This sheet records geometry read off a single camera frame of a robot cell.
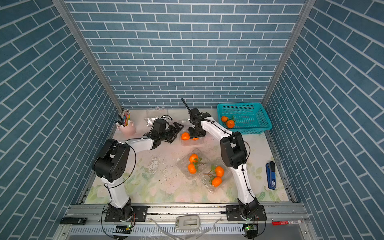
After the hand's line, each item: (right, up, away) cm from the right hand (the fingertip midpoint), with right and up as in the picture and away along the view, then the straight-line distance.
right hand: (194, 136), depth 99 cm
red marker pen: (+45, -39, -28) cm, 66 cm away
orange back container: (-7, 0, 0) cm, 7 cm away
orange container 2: (-1, -12, -10) cm, 16 cm away
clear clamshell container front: (+12, -21, -14) cm, 28 cm away
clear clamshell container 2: (+5, -14, -14) cm, 21 cm away
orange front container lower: (+12, -22, -20) cm, 32 cm away
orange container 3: (-1, -17, -14) cm, 22 cm away
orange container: (+21, +12, +9) cm, 26 cm away
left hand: (-6, +4, -3) cm, 8 cm away
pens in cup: (-45, +13, -3) cm, 46 cm away
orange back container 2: (+1, -1, -7) cm, 8 cm away
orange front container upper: (+15, -19, -15) cm, 28 cm away
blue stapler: (+45, -18, -12) cm, 50 cm away
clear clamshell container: (-31, +10, +3) cm, 33 cm away
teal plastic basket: (+43, +13, +17) cm, 48 cm away
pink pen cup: (-45, +4, +1) cm, 45 cm away
